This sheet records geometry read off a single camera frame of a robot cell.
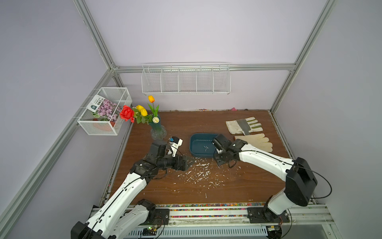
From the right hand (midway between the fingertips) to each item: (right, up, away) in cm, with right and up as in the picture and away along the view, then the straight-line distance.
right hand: (219, 157), depth 85 cm
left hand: (-17, +1, -12) cm, 21 cm away
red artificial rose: (-46, +24, -16) cm, 54 cm away
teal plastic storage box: (-10, +5, +14) cm, 18 cm away
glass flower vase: (-39, +14, +14) cm, 44 cm away
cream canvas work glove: (+30, +8, +17) cm, 35 cm away
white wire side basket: (-67, +19, -12) cm, 70 cm away
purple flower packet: (-59, +27, -12) cm, 66 cm away
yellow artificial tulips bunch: (-43, +25, -6) cm, 50 cm away
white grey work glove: (+24, +18, +26) cm, 40 cm away
